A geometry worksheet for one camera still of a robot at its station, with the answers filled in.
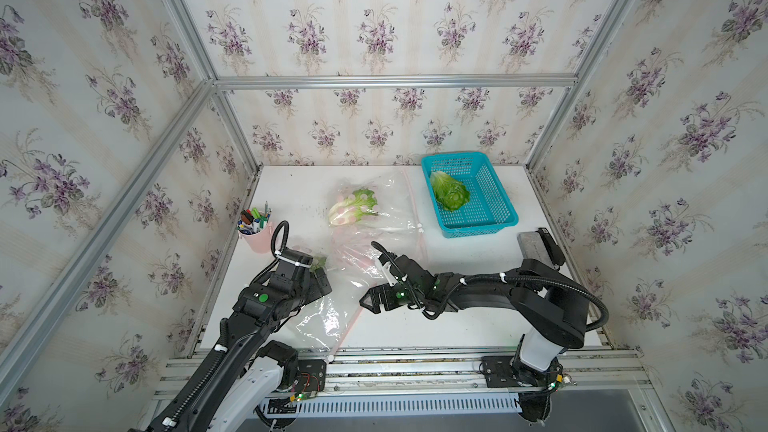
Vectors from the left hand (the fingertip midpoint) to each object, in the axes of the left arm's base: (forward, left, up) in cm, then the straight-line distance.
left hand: (316, 287), depth 78 cm
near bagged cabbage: (+9, +1, -3) cm, 9 cm away
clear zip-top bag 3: (-7, -2, -8) cm, 10 cm away
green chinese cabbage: (+32, -41, +1) cm, 52 cm away
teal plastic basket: (+33, -57, -9) cm, 66 cm away
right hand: (-1, -16, -7) cm, 17 cm away
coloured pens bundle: (+20, +22, +1) cm, 30 cm away
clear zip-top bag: (+34, -23, -6) cm, 41 cm away
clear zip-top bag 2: (+9, -10, -6) cm, 15 cm away
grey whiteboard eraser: (+17, -69, -7) cm, 71 cm away
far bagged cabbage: (+30, -11, -1) cm, 32 cm away
